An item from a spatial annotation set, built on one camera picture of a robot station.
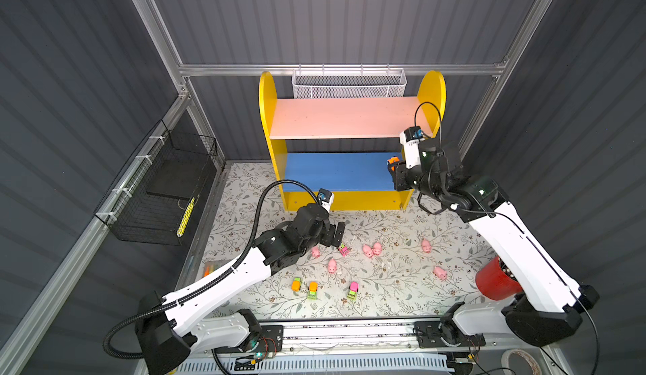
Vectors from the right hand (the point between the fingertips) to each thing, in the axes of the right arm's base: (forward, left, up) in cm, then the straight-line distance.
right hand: (395, 167), depth 66 cm
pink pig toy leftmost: (-8, +24, -35) cm, 43 cm away
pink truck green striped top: (-7, +13, -35) cm, 38 cm away
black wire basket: (-4, +70, -9) cm, 71 cm away
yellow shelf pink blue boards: (+44, +13, -31) cm, 56 cm away
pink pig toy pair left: (-7, +5, -36) cm, 37 cm away
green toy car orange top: (-20, +24, -35) cm, 47 cm away
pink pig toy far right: (-5, -17, -37) cm, 41 cm away
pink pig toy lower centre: (-13, +18, -36) cm, 42 cm away
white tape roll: (-40, -30, -37) cm, 62 cm away
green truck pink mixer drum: (-21, +11, -35) cm, 42 cm away
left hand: (-7, +18, -15) cm, 24 cm away
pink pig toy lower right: (-15, -19, -37) cm, 44 cm away
